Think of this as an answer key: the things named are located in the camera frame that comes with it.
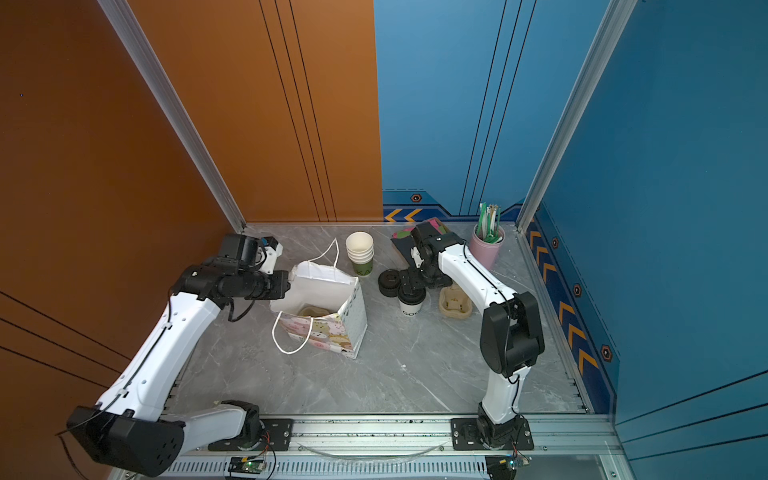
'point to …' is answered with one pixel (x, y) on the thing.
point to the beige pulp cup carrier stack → (454, 302)
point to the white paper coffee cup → (410, 310)
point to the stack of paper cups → (360, 250)
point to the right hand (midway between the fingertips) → (418, 286)
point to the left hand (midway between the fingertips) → (290, 282)
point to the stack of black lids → (389, 282)
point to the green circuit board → (246, 465)
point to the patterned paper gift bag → (323, 305)
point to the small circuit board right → (504, 467)
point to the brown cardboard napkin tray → (405, 243)
